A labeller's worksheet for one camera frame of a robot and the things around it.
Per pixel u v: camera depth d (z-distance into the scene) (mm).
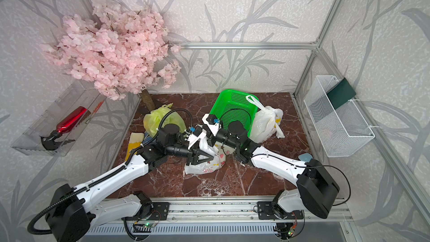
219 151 708
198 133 619
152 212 718
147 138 985
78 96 757
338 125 617
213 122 597
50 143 585
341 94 720
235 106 1129
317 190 416
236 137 562
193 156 610
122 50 730
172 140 608
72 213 379
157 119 866
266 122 869
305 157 909
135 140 938
